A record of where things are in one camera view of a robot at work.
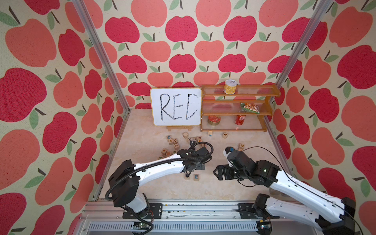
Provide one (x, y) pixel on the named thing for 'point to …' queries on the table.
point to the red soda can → (239, 120)
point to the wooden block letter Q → (169, 137)
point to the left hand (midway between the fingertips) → (197, 166)
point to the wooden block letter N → (224, 135)
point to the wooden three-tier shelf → (215, 102)
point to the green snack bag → (249, 107)
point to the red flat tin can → (214, 120)
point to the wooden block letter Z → (176, 146)
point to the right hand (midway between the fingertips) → (221, 174)
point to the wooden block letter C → (175, 141)
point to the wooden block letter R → (186, 178)
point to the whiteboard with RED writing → (173, 106)
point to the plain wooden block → (185, 135)
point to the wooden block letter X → (189, 139)
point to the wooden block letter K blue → (210, 133)
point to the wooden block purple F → (199, 138)
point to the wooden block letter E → (196, 177)
